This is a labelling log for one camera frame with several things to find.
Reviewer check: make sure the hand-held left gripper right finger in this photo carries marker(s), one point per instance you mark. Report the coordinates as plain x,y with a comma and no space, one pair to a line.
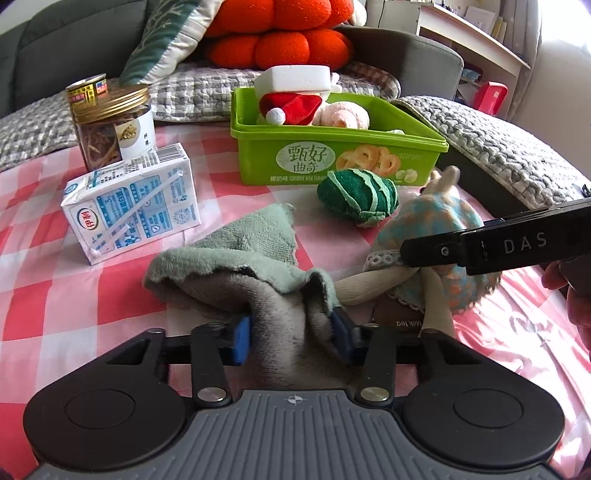
341,334

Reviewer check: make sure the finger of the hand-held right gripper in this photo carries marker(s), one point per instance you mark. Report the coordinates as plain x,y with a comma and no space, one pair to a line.
429,251

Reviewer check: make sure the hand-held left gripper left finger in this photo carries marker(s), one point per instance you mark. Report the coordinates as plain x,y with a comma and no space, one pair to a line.
242,339

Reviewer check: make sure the rabbit doll with blue dress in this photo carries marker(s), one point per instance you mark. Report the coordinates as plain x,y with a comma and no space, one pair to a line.
429,217

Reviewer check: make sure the grey-green towel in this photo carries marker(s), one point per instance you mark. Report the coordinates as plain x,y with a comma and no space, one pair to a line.
231,240

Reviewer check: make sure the pink pig plush toy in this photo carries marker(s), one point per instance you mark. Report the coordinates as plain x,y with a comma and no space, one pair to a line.
344,115

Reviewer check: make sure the green plastic box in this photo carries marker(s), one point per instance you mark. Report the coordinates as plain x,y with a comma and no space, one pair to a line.
300,152

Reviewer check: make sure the santa plush toy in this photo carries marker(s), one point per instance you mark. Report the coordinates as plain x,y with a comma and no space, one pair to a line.
291,106

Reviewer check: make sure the white sponge block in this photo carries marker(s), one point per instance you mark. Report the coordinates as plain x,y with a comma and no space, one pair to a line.
291,78

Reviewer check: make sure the brown soft toy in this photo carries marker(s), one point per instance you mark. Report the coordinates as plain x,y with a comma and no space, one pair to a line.
392,314

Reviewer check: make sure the person's right hand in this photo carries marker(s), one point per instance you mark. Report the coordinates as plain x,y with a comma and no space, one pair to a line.
579,314

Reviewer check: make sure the green striped plush toy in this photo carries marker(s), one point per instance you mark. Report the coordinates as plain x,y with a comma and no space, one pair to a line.
355,194

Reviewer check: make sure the grey pebble-pattern quilted blanket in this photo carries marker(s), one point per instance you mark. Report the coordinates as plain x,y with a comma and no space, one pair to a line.
498,143

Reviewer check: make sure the red plastic stool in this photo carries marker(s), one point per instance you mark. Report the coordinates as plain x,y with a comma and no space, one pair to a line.
491,97

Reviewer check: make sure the blue and white milk carton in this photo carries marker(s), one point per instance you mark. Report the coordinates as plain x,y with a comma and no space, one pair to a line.
134,207

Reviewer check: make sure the white shelf unit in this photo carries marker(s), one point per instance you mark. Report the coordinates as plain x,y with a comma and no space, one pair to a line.
485,46

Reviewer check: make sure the red and white checked tablecloth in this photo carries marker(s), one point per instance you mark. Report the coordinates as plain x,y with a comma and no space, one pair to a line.
37,286

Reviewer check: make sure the clear jar with gold lid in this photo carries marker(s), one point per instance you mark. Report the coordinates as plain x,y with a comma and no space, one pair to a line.
111,134

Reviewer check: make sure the grey checked quilted blanket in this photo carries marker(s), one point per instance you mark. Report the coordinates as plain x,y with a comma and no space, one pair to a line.
194,92

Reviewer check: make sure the orange pumpkin cushion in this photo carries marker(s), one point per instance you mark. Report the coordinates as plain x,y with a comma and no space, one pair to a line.
277,46

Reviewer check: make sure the yellow labelled tin can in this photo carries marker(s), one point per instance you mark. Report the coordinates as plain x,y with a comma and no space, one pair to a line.
85,92

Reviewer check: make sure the green leaf-print pillow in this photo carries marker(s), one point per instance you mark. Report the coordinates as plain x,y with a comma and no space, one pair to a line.
161,41

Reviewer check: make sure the grey sofa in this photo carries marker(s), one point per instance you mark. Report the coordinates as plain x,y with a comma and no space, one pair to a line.
55,37

